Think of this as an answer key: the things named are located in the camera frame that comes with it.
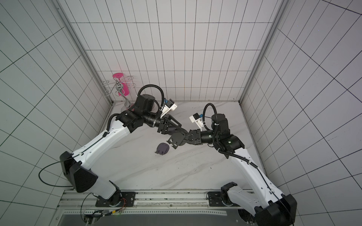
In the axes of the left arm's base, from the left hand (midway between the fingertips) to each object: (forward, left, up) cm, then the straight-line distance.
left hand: (177, 130), depth 63 cm
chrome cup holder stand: (+39, +40, -5) cm, 56 cm away
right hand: (-2, -2, -3) cm, 4 cm away
